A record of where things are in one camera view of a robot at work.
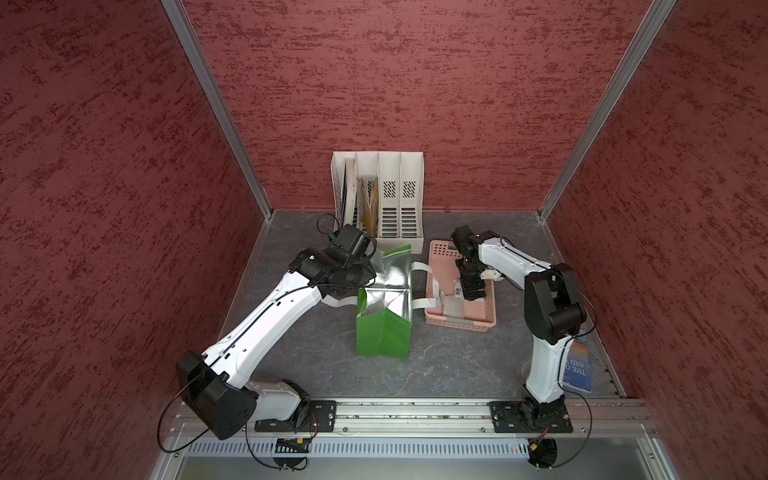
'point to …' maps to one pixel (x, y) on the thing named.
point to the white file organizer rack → (380, 193)
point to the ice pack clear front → (453, 306)
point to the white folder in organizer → (350, 189)
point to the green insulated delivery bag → (384, 307)
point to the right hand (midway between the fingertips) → (461, 283)
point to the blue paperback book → (577, 371)
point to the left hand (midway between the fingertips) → (366, 281)
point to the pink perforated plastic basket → (442, 273)
